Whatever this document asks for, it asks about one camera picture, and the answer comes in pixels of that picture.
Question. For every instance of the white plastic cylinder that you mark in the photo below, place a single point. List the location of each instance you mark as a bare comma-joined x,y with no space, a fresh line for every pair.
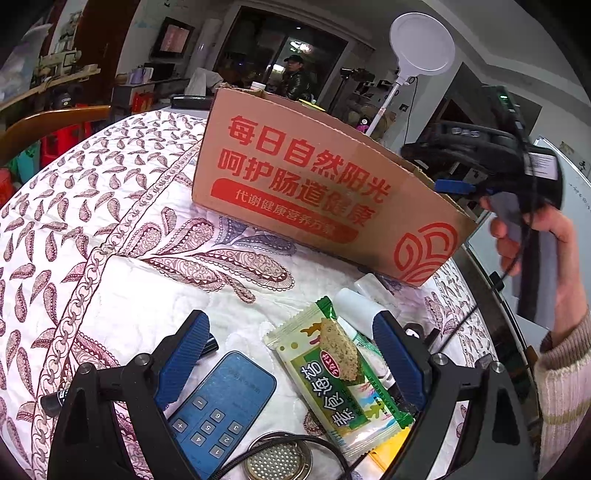
353,304

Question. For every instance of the red box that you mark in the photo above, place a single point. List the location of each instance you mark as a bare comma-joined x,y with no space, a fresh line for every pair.
143,100

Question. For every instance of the blue keypad remote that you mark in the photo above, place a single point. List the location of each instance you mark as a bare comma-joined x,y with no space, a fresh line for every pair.
231,387

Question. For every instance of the white refrigerator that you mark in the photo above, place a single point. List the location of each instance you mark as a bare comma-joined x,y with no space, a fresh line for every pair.
207,46

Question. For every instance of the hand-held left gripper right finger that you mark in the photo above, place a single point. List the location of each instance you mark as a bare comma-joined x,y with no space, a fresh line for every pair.
397,355

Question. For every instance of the person's right forearm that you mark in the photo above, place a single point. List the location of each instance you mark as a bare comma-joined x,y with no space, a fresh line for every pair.
563,392

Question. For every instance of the purple kettle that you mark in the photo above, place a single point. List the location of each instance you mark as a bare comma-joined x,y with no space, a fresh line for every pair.
139,74

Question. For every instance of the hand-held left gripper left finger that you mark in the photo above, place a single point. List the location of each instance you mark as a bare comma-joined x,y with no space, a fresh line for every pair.
184,355

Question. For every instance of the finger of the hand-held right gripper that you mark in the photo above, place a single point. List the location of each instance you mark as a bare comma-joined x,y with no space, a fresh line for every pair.
455,186

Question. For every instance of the black case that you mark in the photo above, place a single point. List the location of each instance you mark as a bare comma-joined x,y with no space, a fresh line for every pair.
189,101

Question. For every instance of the yellow plastic clip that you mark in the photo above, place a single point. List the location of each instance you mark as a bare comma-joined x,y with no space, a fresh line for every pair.
390,450

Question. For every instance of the round metal strainer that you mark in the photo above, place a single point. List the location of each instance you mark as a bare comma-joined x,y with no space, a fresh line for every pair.
277,461

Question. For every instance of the printed cardboard box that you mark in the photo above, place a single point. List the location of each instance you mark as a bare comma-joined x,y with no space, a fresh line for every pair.
300,184

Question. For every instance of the black permanent marker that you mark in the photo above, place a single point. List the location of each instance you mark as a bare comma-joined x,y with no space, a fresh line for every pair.
210,345

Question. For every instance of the white round lamp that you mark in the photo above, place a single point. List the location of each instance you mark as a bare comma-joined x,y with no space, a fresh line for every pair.
422,44

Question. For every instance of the person's right hand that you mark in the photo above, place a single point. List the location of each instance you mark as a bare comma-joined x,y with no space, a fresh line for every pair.
565,258

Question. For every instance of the wooden chair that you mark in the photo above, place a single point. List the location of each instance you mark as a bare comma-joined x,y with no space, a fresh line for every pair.
55,120

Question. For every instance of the green snack packet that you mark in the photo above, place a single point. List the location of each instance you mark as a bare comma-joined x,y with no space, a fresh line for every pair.
332,369

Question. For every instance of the brown wooden door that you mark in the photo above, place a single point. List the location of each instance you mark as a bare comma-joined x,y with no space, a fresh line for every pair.
108,55

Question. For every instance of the wall television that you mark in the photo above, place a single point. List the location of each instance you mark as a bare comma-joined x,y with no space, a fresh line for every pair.
175,37

